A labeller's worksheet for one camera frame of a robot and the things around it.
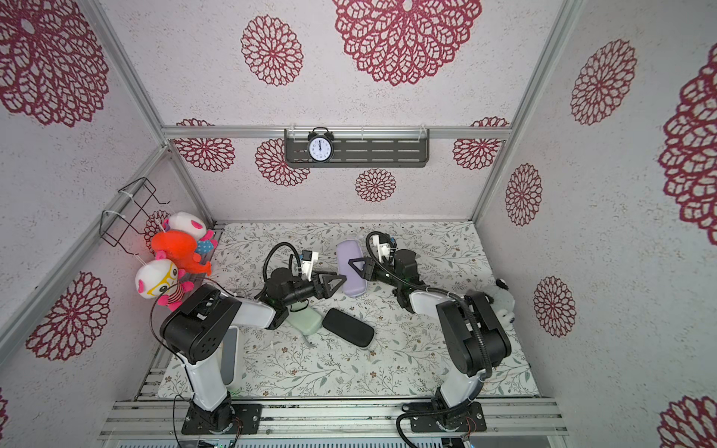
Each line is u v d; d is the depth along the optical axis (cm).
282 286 73
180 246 90
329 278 87
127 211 78
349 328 88
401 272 72
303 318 88
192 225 94
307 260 81
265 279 73
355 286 83
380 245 81
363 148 93
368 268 79
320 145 90
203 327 51
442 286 102
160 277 80
